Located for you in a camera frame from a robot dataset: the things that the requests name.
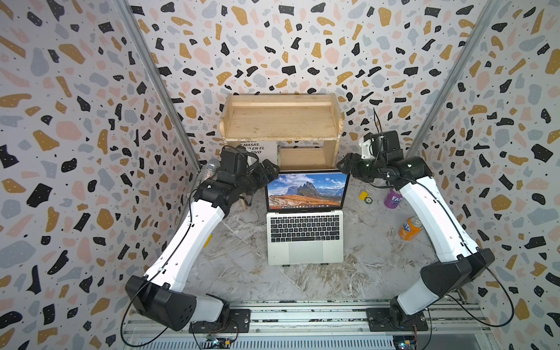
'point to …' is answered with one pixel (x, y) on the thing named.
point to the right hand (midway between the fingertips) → (342, 167)
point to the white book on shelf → (263, 149)
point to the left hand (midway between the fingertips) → (276, 172)
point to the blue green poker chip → (369, 200)
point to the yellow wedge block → (363, 195)
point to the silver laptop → (305, 216)
